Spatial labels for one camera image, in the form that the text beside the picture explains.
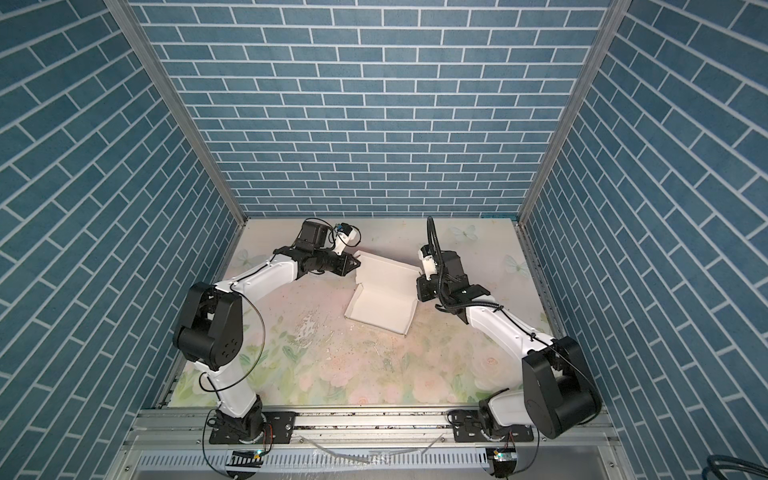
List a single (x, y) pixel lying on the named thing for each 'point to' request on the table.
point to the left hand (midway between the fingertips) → (359, 262)
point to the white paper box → (387, 295)
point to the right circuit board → (505, 460)
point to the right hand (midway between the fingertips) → (418, 275)
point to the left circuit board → (246, 458)
